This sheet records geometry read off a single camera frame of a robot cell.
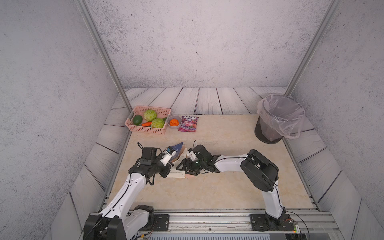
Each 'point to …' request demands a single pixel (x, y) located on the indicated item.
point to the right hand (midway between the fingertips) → (179, 172)
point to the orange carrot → (148, 124)
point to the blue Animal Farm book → (181, 154)
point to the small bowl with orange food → (174, 122)
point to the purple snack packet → (188, 124)
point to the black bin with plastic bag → (279, 116)
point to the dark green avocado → (137, 120)
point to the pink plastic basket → (161, 113)
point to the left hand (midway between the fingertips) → (173, 164)
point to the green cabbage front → (157, 123)
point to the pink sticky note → (187, 175)
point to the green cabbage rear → (149, 115)
